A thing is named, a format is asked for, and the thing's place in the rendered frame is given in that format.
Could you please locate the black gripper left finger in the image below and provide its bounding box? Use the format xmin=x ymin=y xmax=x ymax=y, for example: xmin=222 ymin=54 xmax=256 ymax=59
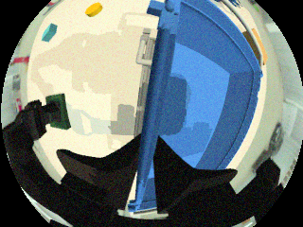
xmin=56 ymin=135 xmax=141 ymax=211

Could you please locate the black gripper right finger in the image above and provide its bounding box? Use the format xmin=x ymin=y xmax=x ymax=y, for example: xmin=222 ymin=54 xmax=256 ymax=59
xmin=152 ymin=135 xmax=238 ymax=215

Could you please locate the small light blue cube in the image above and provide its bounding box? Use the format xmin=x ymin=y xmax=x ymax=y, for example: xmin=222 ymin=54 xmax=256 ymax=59
xmin=42 ymin=23 xmax=57 ymax=43

